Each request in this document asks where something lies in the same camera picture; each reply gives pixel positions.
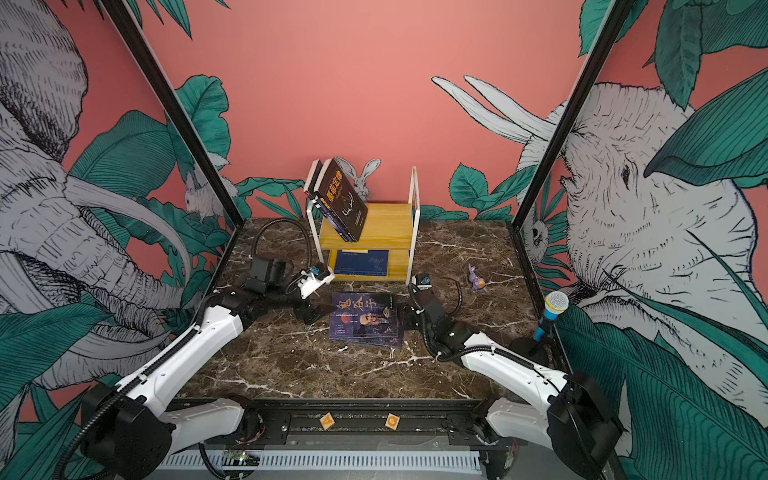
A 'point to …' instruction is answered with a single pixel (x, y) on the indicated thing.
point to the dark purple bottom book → (367, 318)
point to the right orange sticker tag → (392, 421)
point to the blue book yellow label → (362, 262)
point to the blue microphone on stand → (555, 303)
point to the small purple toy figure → (477, 283)
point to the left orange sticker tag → (327, 421)
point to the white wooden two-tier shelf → (385, 248)
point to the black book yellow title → (340, 202)
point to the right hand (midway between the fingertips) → (401, 301)
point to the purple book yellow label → (337, 223)
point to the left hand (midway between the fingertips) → (329, 289)
